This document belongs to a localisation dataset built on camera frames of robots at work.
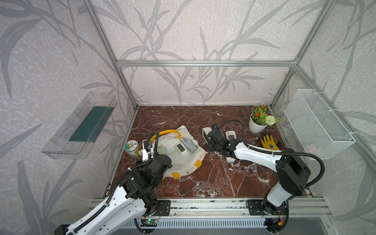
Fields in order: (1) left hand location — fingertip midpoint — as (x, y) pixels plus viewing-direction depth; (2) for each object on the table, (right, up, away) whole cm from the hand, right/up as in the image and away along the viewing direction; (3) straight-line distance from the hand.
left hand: (148, 151), depth 71 cm
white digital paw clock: (+47, +5, +28) cm, 55 cm away
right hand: (+32, +3, +18) cm, 37 cm away
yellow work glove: (+72, 0, +23) cm, 75 cm away
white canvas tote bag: (+13, -2, +22) cm, 26 cm away
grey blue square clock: (+21, 0, +11) cm, 24 cm away
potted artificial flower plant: (+65, +16, +23) cm, 70 cm away
